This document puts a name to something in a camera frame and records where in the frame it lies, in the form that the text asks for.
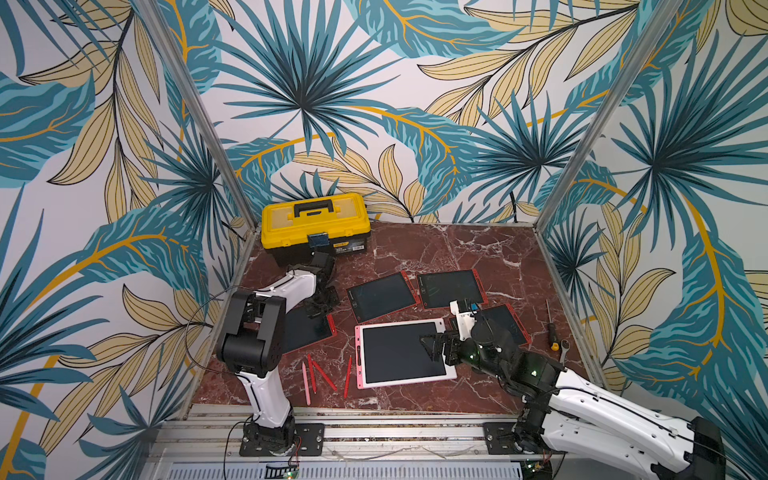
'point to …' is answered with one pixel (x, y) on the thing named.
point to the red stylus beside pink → (312, 374)
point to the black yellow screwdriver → (552, 332)
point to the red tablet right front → (506, 320)
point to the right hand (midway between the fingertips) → (430, 336)
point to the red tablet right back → (438, 289)
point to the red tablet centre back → (383, 296)
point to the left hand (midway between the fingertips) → (329, 312)
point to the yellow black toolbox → (292, 231)
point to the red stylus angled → (313, 365)
